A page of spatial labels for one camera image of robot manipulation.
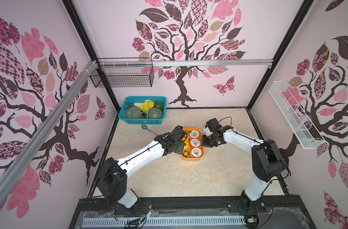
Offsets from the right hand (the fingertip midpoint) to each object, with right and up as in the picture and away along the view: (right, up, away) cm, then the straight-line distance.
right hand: (202, 145), depth 91 cm
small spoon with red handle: (-42, +11, +15) cm, 46 cm away
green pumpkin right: (-33, +22, +12) cm, 42 cm away
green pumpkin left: (-49, +23, +10) cm, 55 cm away
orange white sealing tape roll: (-4, +7, +8) cm, 11 cm away
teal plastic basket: (-58, +32, +23) cm, 70 cm away
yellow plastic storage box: (-9, +10, +9) cm, 16 cm away
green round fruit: (-31, +29, +19) cm, 47 cm away
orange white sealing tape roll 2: (-5, +1, +3) cm, 6 cm away
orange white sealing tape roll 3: (-5, -4, -1) cm, 6 cm away
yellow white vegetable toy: (-41, +29, +23) cm, 56 cm away
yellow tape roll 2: (-10, 0, +2) cm, 11 cm away
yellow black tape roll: (-11, -6, +1) cm, 12 cm away
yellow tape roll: (-10, +3, +4) cm, 11 cm away
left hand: (-18, 0, -8) cm, 19 cm away
